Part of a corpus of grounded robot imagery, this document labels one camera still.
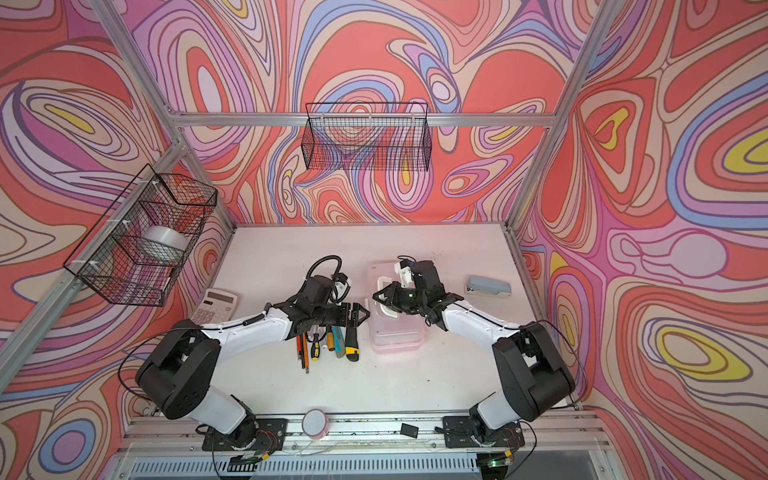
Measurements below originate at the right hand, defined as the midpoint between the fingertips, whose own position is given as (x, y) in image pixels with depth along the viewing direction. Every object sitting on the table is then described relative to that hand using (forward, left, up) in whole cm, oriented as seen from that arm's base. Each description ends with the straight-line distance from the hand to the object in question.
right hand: (376, 303), depth 84 cm
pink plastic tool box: (-8, -4, -2) cm, 9 cm away
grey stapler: (+10, -33, -7) cm, 35 cm away
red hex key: (-7, +24, -12) cm, 28 cm away
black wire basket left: (+4, +56, +22) cm, 60 cm away
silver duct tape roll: (+5, +50, +22) cm, 55 cm away
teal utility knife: (-7, +12, -10) cm, 17 cm away
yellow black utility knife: (-7, +8, -11) cm, 16 cm away
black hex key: (-9, +23, -11) cm, 27 cm away
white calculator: (+5, +52, -8) cm, 53 cm away
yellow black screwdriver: (-9, +19, -10) cm, 23 cm away
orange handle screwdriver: (-7, +14, -10) cm, 19 cm away
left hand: (-1, +4, -4) cm, 6 cm away
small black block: (-30, -8, -13) cm, 33 cm away
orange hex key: (-9, +22, -11) cm, 26 cm away
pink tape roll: (-29, +15, -8) cm, 33 cm away
